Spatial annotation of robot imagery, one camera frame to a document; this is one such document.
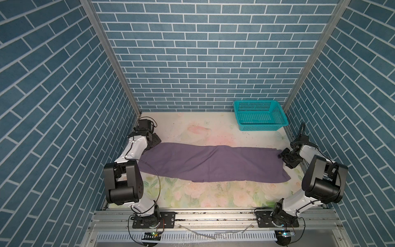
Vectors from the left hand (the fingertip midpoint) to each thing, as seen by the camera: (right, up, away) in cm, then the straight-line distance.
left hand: (151, 143), depth 91 cm
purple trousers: (+32, -12, 0) cm, 34 cm away
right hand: (+80, -9, +2) cm, 80 cm away
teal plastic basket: (+76, +19, +28) cm, 83 cm away
